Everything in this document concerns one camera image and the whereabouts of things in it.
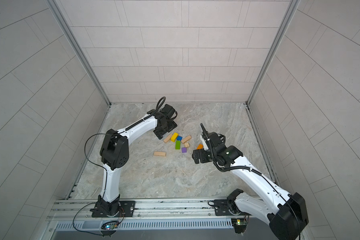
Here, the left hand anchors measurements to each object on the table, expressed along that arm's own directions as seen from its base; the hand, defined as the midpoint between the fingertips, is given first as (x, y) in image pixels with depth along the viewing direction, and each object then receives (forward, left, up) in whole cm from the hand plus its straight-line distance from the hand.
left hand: (175, 128), depth 94 cm
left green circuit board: (-50, +25, -2) cm, 56 cm away
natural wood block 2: (-5, -6, -6) cm, 10 cm away
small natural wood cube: (-8, -7, -6) cm, 13 cm away
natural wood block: (-4, +5, -5) cm, 8 cm away
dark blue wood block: (-4, -2, -6) cm, 7 cm away
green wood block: (-8, -1, -7) cm, 10 cm away
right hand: (-20, -14, +5) cm, 25 cm away
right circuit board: (-49, -32, -6) cm, 59 cm away
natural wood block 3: (-14, +8, -6) cm, 18 cm away
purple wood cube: (-12, -5, -7) cm, 14 cm away
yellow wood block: (-3, +1, -5) cm, 6 cm away
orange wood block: (-10, -15, -5) cm, 19 cm away
